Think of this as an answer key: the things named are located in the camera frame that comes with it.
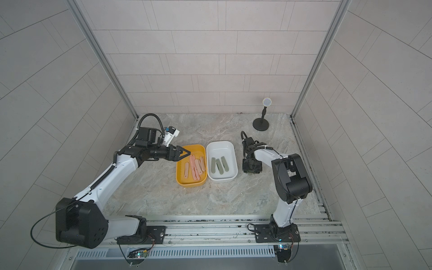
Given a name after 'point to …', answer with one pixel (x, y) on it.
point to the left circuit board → (143, 254)
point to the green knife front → (213, 165)
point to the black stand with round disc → (262, 124)
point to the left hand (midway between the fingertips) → (187, 151)
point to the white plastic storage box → (221, 161)
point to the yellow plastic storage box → (198, 150)
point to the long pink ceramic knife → (192, 167)
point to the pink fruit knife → (186, 171)
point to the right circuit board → (283, 252)
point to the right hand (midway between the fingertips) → (248, 170)
